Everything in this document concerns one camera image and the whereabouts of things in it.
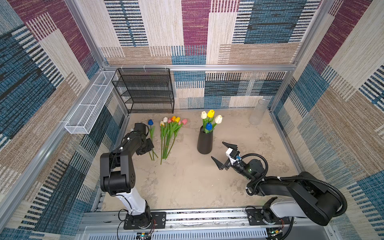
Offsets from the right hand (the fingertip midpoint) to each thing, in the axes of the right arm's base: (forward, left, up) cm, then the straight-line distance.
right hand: (218, 149), depth 79 cm
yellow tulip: (+14, +3, +13) cm, 19 cm away
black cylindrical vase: (+10, +6, -7) cm, 13 cm away
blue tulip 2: (+33, +44, -15) cm, 57 cm away
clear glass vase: (+30, -31, -6) cm, 44 cm away
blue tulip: (+7, +5, +11) cm, 14 cm away
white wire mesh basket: (+8, +64, +17) cm, 67 cm away
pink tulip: (+32, +19, -15) cm, 40 cm away
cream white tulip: (+9, 0, +13) cm, 16 cm away
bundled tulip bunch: (+26, +30, -13) cm, 42 cm away
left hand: (+11, +41, -12) cm, 44 cm away
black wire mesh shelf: (+50, +46, +1) cm, 68 cm away
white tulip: (+13, +7, +12) cm, 19 cm away
